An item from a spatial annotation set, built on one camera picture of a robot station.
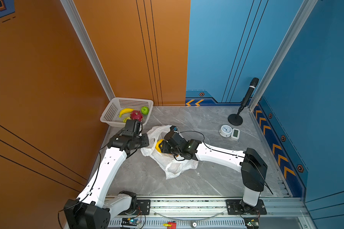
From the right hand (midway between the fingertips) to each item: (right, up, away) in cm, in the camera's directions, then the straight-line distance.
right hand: (160, 147), depth 80 cm
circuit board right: (+47, -36, -10) cm, 60 cm away
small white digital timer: (+51, +5, +19) cm, 55 cm away
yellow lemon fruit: (-1, 0, -1) cm, 2 cm away
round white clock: (+44, +8, +19) cm, 49 cm away
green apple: (-16, +23, +31) cm, 41 cm away
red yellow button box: (+7, -35, -13) cm, 38 cm away
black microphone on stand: (+57, +15, +31) cm, 67 cm away
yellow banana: (-33, +23, +34) cm, 53 cm away
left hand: (-7, +5, -2) cm, 9 cm away
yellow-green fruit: (-29, +16, +24) cm, 41 cm away
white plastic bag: (+7, -7, -10) cm, 14 cm away
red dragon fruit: (-20, +19, +25) cm, 37 cm away
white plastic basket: (-41, +19, +29) cm, 54 cm away
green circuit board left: (-13, -35, -10) cm, 39 cm away
